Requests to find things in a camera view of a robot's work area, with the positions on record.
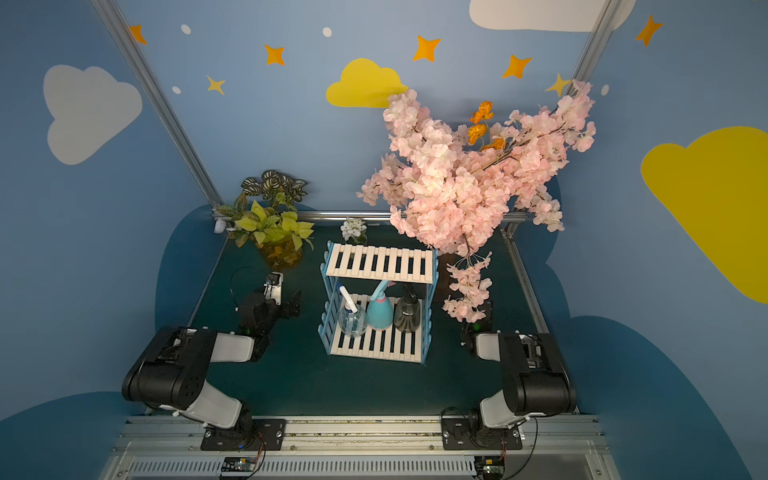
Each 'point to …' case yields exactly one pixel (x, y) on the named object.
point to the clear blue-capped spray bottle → (352, 319)
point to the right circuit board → (491, 467)
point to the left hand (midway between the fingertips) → (283, 285)
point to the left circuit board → (238, 464)
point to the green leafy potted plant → (263, 214)
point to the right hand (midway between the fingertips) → (472, 295)
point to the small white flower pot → (354, 232)
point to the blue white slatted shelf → (361, 269)
